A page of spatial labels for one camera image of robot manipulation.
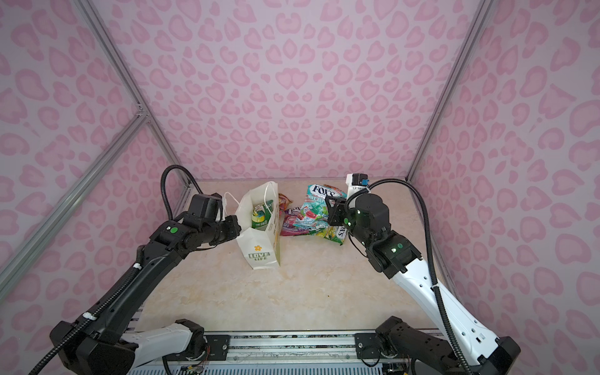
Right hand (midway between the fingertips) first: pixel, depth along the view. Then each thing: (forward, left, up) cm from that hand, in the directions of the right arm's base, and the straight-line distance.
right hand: (326, 200), depth 67 cm
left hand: (-2, +26, -12) cm, 29 cm away
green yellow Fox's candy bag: (+8, -5, -33) cm, 34 cm away
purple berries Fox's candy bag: (+16, +14, -30) cm, 37 cm away
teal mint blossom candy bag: (-3, +3, -2) cm, 5 cm away
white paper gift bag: (-5, +21, -14) cm, 26 cm away
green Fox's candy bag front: (+5, +23, -16) cm, 29 cm away
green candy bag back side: (+12, +21, -18) cm, 30 cm away
